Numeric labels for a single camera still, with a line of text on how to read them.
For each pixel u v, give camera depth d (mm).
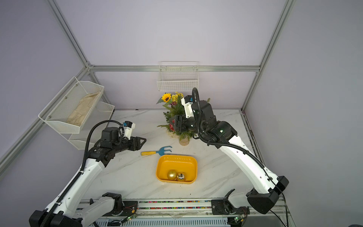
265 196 370
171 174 814
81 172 460
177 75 952
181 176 800
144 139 748
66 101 734
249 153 405
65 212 383
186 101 548
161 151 949
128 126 676
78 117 757
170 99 924
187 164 904
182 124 542
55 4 676
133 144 670
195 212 732
